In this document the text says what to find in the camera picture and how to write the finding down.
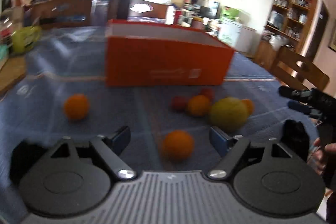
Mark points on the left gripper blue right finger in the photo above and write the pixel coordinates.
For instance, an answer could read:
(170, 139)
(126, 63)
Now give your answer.
(221, 141)

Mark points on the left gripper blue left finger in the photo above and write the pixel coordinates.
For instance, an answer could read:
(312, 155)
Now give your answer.
(119, 140)

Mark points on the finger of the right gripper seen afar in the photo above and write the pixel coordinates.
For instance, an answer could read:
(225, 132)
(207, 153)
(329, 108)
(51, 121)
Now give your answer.
(304, 109)
(293, 94)

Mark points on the orange fruit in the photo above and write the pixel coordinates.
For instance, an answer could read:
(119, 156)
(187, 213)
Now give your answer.
(178, 145)
(76, 107)

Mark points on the person's right hand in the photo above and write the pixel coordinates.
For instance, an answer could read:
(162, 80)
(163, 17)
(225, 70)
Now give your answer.
(318, 156)

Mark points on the wooden chair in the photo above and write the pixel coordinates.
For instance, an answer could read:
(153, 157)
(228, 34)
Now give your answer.
(292, 69)

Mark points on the yellow-green grapefruit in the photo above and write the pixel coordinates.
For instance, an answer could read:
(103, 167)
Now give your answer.
(228, 114)

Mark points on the small orange by grapefruit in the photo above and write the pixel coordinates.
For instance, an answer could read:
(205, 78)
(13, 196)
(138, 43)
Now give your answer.
(198, 106)

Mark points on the small orange behind grapefruit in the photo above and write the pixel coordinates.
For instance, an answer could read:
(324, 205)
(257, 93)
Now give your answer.
(249, 105)

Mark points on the red fruit at back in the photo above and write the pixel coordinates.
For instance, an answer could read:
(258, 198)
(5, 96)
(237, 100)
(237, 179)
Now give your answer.
(207, 92)

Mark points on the red tomato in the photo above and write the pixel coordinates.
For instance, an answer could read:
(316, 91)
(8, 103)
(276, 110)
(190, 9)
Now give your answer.
(179, 103)

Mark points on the blue patterned tablecloth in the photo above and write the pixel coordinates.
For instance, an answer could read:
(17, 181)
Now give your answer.
(71, 61)

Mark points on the wooden bookshelf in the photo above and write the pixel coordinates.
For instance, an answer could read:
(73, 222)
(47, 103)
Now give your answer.
(288, 24)

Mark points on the orange cardboard box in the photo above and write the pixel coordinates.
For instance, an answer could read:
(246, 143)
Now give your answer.
(153, 54)

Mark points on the yellow-green bag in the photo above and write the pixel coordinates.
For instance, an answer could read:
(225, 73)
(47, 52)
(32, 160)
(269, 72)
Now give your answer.
(25, 39)

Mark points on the black cylindrical tower speaker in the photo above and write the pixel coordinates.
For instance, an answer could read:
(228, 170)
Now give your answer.
(123, 9)

